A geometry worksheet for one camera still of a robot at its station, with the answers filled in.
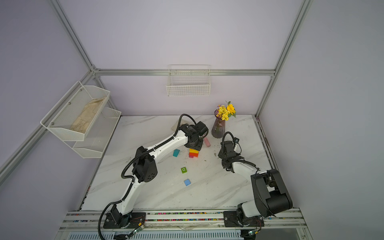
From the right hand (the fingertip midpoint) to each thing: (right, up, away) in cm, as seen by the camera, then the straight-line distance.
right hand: (226, 150), depth 94 cm
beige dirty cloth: (-26, +17, -25) cm, 39 cm away
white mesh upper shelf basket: (-85, +20, -16) cm, 89 cm away
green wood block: (-27, -11, -3) cm, 29 cm away
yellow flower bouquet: (-2, +24, -5) cm, 25 cm away
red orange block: (-22, 0, +1) cm, 22 cm away
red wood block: (-21, -3, +2) cm, 21 cm away
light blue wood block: (-24, -18, -8) cm, 31 cm away
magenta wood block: (-22, -4, +2) cm, 23 cm away
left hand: (-20, +3, -3) cm, 20 cm away
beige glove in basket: (-79, +19, -17) cm, 83 cm away
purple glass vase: (-4, +13, +8) cm, 16 cm away
